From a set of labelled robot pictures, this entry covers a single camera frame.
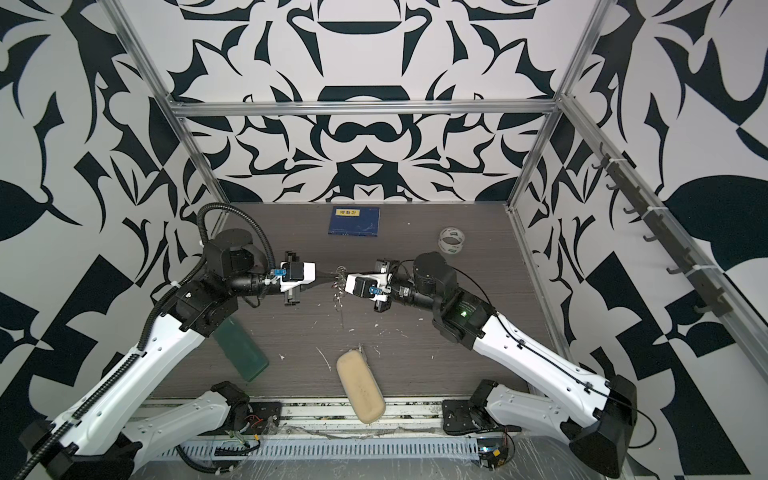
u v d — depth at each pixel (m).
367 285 0.48
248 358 0.82
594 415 0.39
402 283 0.54
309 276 0.49
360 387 0.76
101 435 0.39
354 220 1.15
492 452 0.71
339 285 0.59
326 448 0.71
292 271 0.48
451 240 1.08
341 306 0.58
